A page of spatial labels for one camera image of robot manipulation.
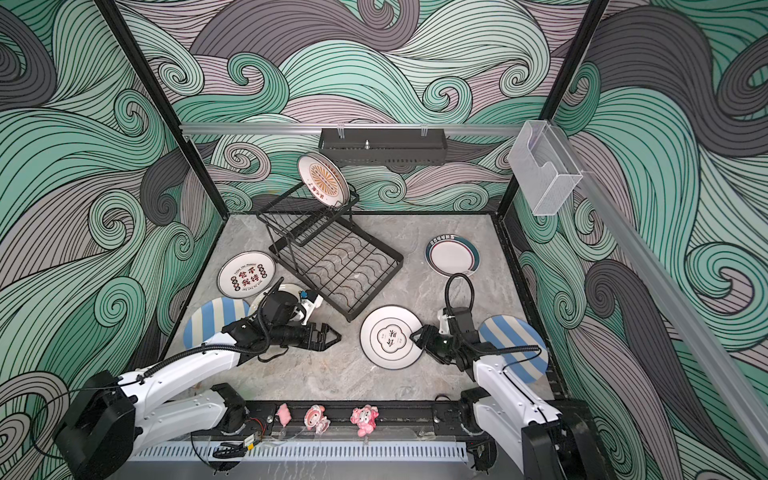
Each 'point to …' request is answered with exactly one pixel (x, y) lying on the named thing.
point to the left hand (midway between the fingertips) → (332, 335)
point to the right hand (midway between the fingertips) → (417, 340)
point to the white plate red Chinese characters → (246, 274)
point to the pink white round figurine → (315, 419)
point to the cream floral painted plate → (256, 306)
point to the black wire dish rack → (337, 260)
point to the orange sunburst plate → (324, 179)
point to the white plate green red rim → (451, 254)
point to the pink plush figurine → (365, 418)
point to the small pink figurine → (284, 414)
